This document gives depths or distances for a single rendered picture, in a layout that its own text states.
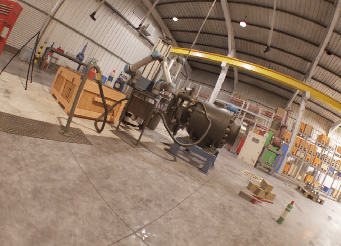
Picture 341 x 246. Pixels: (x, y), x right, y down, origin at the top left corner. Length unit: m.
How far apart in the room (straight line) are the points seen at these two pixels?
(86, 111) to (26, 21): 8.28
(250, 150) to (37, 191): 5.65
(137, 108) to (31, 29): 8.51
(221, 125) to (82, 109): 1.71
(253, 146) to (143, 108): 4.69
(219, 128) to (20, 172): 1.92
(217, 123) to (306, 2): 8.17
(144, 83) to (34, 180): 2.42
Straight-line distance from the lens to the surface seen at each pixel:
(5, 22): 3.66
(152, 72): 2.88
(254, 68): 10.34
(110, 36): 10.66
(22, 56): 6.89
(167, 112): 2.03
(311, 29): 9.87
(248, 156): 5.69
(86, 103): 1.78
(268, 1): 9.24
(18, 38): 9.45
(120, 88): 2.01
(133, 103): 1.74
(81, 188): 0.76
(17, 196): 0.67
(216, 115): 1.95
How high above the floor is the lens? 0.49
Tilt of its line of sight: 2 degrees down
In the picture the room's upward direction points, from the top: 25 degrees clockwise
